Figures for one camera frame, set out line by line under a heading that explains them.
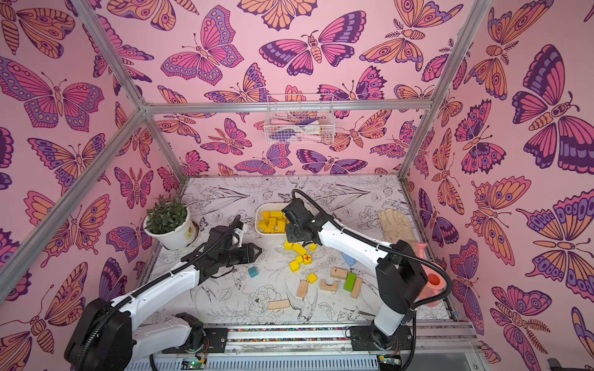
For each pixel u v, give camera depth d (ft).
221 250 2.18
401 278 1.46
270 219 3.28
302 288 2.80
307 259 2.94
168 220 2.73
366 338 2.40
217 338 2.41
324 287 2.77
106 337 1.31
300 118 3.13
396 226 3.30
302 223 2.10
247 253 2.44
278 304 2.67
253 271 2.89
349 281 2.81
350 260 2.96
